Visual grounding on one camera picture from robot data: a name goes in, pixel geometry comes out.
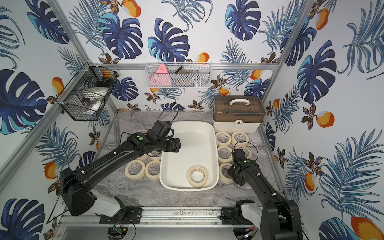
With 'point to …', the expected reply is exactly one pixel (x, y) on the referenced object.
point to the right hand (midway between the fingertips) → (233, 176)
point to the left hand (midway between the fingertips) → (175, 142)
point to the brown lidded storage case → (238, 113)
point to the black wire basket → (90, 75)
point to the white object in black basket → (92, 97)
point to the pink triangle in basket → (161, 78)
